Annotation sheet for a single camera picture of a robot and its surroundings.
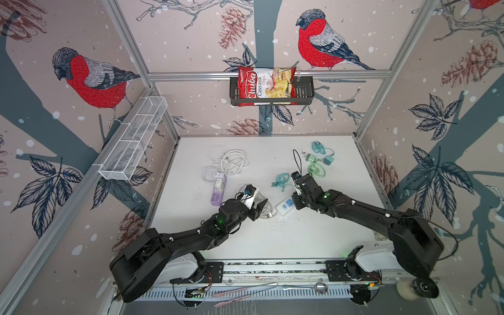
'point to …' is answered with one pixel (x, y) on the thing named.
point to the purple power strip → (216, 197)
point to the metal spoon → (319, 288)
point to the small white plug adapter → (219, 184)
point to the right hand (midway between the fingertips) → (294, 198)
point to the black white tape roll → (413, 288)
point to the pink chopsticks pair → (241, 289)
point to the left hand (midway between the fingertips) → (261, 197)
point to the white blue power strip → (286, 207)
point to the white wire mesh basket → (133, 138)
